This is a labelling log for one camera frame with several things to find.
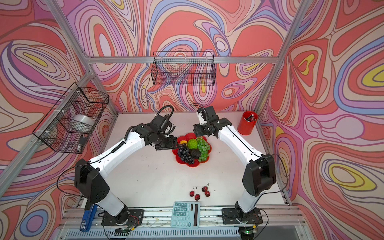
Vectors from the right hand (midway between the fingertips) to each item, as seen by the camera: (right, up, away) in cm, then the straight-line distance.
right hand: (200, 132), depth 86 cm
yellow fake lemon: (-11, -7, +9) cm, 16 cm away
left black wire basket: (-66, +4, -12) cm, 67 cm away
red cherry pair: (-2, -34, -7) cm, 35 cm away
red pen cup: (+31, +5, +11) cm, 33 cm away
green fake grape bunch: (+2, -10, +5) cm, 11 cm away
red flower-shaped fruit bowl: (-16, -13, +8) cm, 22 cm away
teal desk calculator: (-8, -40, -13) cm, 43 cm away
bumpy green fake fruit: (-5, -8, +9) cm, 13 cm away
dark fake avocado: (-3, -13, +6) cm, 15 cm away
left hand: (-13, -7, -5) cm, 16 cm away
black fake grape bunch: (-10, -14, +5) cm, 18 cm away
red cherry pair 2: (+2, -31, -4) cm, 32 cm away
